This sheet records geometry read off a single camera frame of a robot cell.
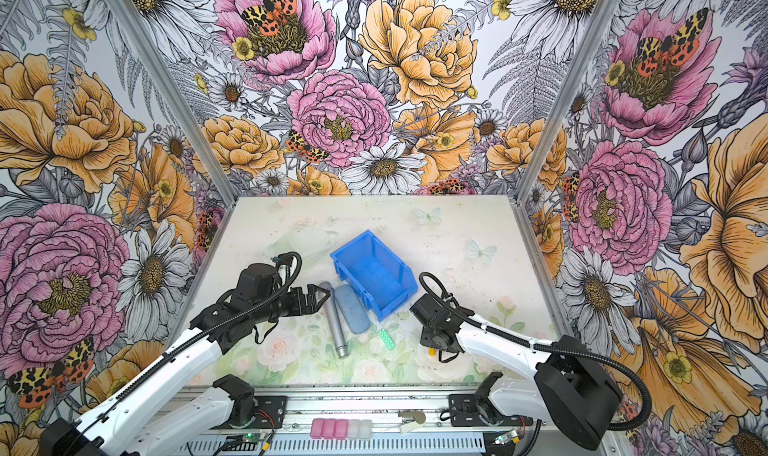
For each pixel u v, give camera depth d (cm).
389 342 85
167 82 88
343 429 71
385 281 99
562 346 45
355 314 89
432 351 83
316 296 70
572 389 42
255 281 59
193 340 50
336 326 87
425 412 76
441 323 66
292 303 69
